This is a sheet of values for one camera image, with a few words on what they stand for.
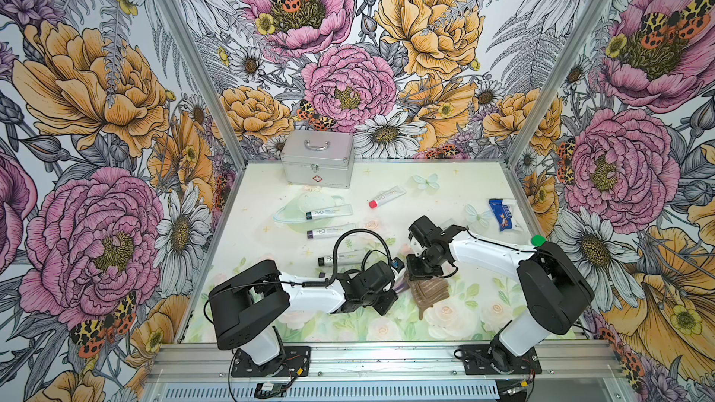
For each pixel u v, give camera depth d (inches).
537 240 33.6
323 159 40.9
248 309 17.6
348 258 36.0
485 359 28.6
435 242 26.6
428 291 33.5
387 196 42.8
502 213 40.1
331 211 41.4
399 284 34.6
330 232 38.2
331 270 30.6
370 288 26.2
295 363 28.9
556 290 18.0
